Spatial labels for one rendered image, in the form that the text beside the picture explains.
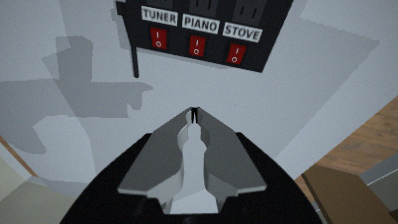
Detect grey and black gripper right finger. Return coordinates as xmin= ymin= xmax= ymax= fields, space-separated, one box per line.
xmin=195 ymin=107 xmax=323 ymax=224

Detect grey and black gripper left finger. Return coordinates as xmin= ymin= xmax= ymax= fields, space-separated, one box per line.
xmin=59 ymin=107 xmax=195 ymax=224

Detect black power strip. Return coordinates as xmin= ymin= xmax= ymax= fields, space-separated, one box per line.
xmin=116 ymin=0 xmax=294 ymax=78

